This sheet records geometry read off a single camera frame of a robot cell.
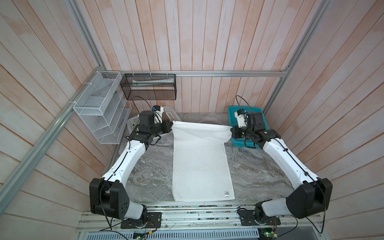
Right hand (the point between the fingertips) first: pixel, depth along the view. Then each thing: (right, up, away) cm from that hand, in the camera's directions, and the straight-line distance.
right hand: (231, 128), depth 83 cm
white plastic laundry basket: (-39, +11, +28) cm, 49 cm away
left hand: (-33, +2, -2) cm, 33 cm away
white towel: (-17, -26, +8) cm, 32 cm away
